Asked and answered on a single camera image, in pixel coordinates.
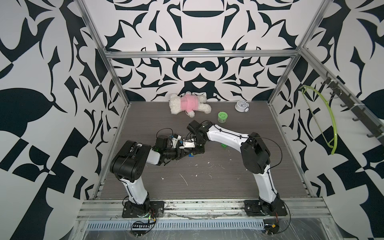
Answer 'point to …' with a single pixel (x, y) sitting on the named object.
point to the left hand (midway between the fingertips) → (189, 150)
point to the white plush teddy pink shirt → (189, 103)
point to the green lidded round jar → (222, 117)
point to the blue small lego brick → (190, 155)
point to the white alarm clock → (242, 106)
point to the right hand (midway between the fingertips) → (193, 146)
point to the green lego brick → (223, 145)
